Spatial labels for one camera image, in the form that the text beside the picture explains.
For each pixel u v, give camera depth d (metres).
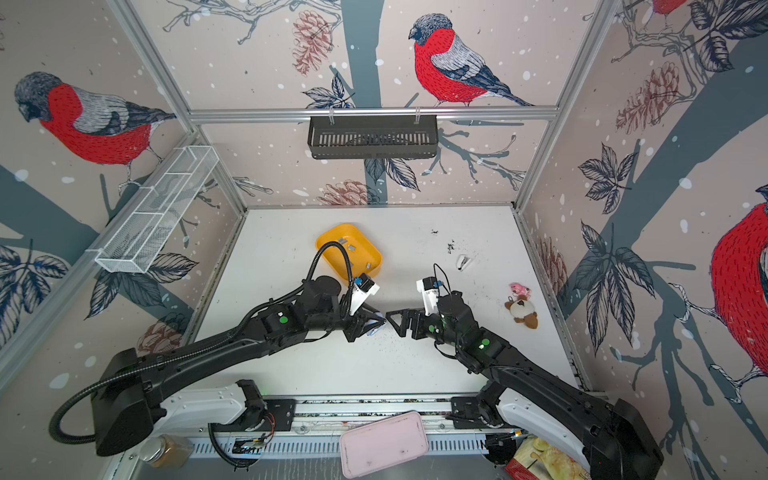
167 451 0.62
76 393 0.38
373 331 0.73
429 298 0.71
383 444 0.68
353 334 0.64
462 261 1.02
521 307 0.90
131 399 0.39
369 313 0.73
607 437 0.41
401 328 0.67
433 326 0.67
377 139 1.05
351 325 0.65
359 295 0.65
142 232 0.74
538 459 0.66
